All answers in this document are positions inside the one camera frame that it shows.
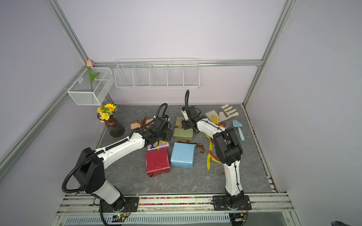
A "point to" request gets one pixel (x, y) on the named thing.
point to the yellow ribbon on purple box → (162, 141)
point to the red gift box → (157, 162)
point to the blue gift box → (183, 155)
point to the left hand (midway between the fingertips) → (168, 133)
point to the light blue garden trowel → (237, 124)
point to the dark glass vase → (114, 127)
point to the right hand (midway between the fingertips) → (185, 121)
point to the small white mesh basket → (81, 92)
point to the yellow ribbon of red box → (215, 118)
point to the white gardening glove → (222, 113)
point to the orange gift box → (137, 125)
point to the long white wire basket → (160, 73)
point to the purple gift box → (158, 145)
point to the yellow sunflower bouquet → (106, 111)
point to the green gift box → (180, 133)
